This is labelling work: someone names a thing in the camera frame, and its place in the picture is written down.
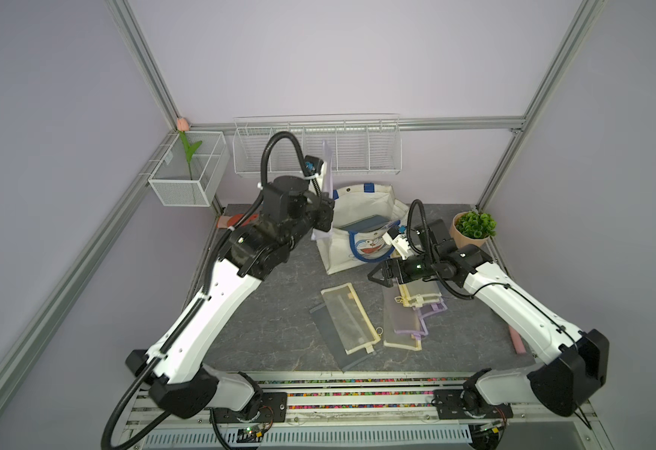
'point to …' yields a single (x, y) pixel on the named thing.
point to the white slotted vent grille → (418, 437)
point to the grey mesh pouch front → (327, 329)
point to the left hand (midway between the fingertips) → (328, 197)
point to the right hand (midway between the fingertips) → (379, 273)
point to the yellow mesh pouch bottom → (401, 323)
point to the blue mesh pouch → (365, 224)
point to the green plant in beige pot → (472, 228)
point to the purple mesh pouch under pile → (424, 310)
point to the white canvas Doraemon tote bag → (361, 215)
